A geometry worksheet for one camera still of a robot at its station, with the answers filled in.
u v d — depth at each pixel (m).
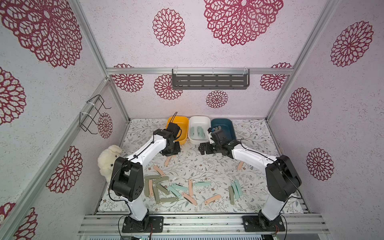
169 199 0.81
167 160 0.97
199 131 1.13
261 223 0.65
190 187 0.85
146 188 0.85
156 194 0.83
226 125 1.17
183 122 1.14
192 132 1.13
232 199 0.82
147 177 0.90
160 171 0.92
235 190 0.85
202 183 0.88
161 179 0.90
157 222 0.74
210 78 0.96
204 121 1.16
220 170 0.94
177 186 0.86
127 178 0.46
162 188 0.85
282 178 0.51
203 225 0.75
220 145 0.70
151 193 0.83
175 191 0.84
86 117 0.73
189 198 0.81
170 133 0.65
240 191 0.85
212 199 0.82
